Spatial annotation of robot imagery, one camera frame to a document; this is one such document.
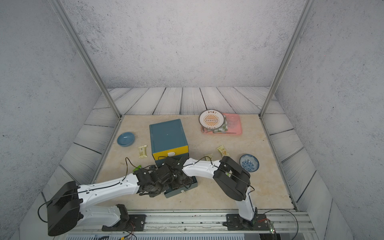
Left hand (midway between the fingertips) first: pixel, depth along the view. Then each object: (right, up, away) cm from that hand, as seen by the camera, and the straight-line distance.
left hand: (170, 190), depth 80 cm
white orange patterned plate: (+25, +39, +35) cm, 59 cm away
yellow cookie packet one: (-21, +17, +19) cm, 33 cm away
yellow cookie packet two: (+31, +18, +19) cm, 40 cm away
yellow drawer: (0, +20, -3) cm, 20 cm away
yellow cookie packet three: (+23, +15, +17) cm, 32 cm away
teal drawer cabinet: (-1, +27, 0) cm, 27 cm away
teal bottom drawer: (+2, +1, -5) cm, 5 cm away
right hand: (+3, 0, +3) cm, 4 cm away
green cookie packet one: (-10, +17, -18) cm, 27 cm away
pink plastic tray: (+41, +34, +31) cm, 62 cm away
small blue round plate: (-35, +25, +25) cm, 50 cm away
